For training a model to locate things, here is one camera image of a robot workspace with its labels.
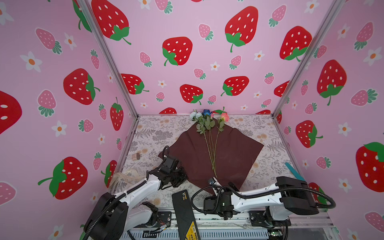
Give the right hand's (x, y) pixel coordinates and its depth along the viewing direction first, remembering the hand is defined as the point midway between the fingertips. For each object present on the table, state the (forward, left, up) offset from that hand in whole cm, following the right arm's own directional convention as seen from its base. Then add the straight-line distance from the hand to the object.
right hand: (221, 191), depth 80 cm
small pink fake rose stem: (+56, +9, +2) cm, 57 cm away
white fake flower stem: (+54, +20, +3) cm, 57 cm away
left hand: (+5, +18, +2) cm, 19 cm away
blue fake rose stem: (+47, +11, +2) cm, 48 cm away
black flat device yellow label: (-17, +17, 0) cm, 24 cm away
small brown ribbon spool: (+15, +56, +1) cm, 58 cm away
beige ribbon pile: (-1, +60, -2) cm, 60 cm away
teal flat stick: (+18, -45, -5) cm, 49 cm away
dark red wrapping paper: (+27, -9, -2) cm, 29 cm away
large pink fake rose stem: (+56, -1, +2) cm, 56 cm away
